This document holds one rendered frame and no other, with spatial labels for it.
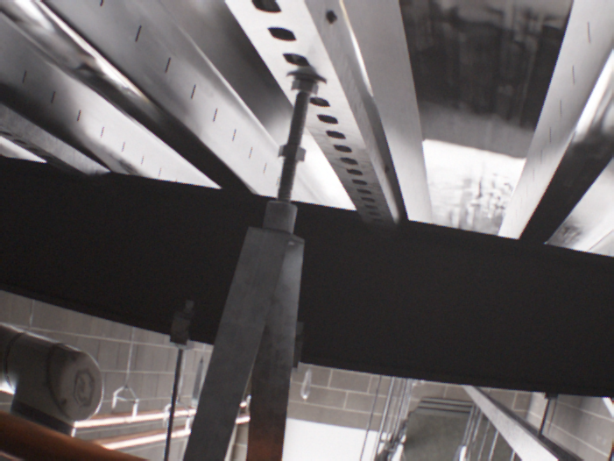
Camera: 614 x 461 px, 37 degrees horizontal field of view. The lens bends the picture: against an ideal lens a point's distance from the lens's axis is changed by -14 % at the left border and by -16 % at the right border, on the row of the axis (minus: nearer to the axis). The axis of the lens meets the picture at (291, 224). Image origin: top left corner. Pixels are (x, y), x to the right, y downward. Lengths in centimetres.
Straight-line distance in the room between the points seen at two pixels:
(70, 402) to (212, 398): 91
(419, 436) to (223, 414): 541
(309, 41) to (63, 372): 99
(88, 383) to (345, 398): 886
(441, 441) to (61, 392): 466
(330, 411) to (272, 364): 968
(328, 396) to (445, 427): 447
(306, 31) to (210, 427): 22
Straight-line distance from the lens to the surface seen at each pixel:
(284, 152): 61
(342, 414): 1031
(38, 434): 65
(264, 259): 59
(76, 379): 148
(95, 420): 460
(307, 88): 62
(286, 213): 61
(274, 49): 57
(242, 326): 58
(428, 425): 596
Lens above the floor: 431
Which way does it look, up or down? 6 degrees up
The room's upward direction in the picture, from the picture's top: 11 degrees clockwise
